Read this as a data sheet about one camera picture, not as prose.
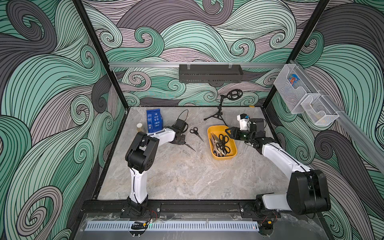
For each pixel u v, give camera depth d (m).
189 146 0.98
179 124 0.81
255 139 0.65
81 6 0.72
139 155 0.52
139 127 0.96
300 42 0.83
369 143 0.52
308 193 0.41
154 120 1.07
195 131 1.07
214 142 0.97
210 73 0.95
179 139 0.89
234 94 0.93
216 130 1.02
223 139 0.99
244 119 0.77
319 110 0.64
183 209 0.75
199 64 0.94
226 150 0.94
